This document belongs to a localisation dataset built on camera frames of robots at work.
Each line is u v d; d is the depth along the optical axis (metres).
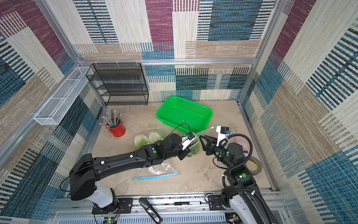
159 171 0.79
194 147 0.77
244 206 0.58
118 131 1.00
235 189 0.53
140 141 0.89
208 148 0.62
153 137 0.91
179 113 1.12
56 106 0.73
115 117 0.96
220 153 0.60
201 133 0.79
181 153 0.68
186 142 0.65
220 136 0.62
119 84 1.09
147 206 0.69
